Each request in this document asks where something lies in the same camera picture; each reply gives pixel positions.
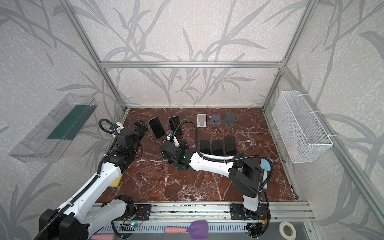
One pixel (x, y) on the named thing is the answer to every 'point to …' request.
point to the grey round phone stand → (216, 120)
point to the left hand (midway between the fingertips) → (143, 120)
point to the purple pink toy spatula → (198, 229)
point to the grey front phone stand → (229, 120)
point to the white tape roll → (284, 235)
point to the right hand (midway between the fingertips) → (172, 140)
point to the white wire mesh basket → (304, 139)
